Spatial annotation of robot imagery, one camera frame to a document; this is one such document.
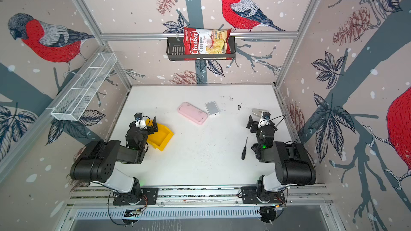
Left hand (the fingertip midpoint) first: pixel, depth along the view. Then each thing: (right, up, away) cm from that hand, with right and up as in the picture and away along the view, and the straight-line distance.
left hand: (145, 117), depth 89 cm
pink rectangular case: (+25, +1, +15) cm, 29 cm away
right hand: (+64, -1, 0) cm, 64 cm away
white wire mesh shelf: (-27, +10, -16) cm, 33 cm away
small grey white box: (+38, +4, +18) cm, 43 cm away
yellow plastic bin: (+8, -13, +3) cm, 15 cm away
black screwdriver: (+56, -19, -2) cm, 59 cm away
